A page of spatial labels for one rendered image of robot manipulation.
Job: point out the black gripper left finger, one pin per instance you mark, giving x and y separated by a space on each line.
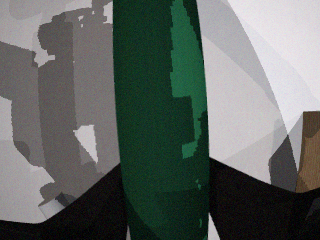
99 214

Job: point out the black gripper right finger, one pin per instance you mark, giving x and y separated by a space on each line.
245 208

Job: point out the green cylindrical rod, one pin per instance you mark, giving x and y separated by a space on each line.
161 118

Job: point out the white cylinder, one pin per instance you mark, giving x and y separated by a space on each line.
53 205

